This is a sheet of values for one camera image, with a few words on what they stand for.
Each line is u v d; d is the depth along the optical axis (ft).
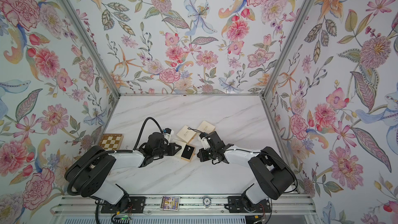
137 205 2.42
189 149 2.97
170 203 2.41
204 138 2.69
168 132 2.74
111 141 3.05
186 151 2.95
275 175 1.48
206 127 3.22
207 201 2.32
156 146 2.39
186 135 3.13
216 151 2.31
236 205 2.41
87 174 1.48
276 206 2.47
